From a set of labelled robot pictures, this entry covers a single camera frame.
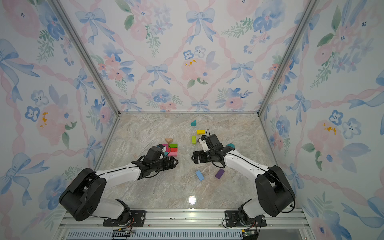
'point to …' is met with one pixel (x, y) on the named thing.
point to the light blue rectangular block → (200, 175)
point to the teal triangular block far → (194, 123)
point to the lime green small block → (193, 140)
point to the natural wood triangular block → (169, 140)
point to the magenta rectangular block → (165, 144)
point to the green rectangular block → (173, 145)
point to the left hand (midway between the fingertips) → (175, 162)
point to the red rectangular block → (172, 149)
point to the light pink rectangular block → (172, 153)
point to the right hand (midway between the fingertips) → (200, 156)
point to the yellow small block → (201, 132)
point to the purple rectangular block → (219, 173)
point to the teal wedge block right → (231, 145)
